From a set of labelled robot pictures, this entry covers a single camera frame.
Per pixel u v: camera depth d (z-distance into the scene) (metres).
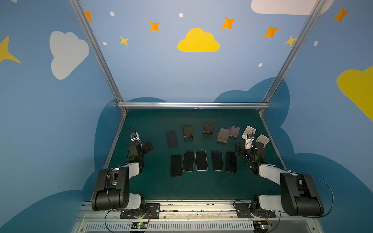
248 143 0.80
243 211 0.74
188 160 0.92
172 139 1.04
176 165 0.92
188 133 1.03
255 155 0.72
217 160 0.98
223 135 1.02
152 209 0.75
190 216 0.73
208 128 1.04
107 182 0.43
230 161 1.00
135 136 0.82
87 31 0.76
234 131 1.03
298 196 0.44
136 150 0.70
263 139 0.96
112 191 0.43
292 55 0.88
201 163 0.91
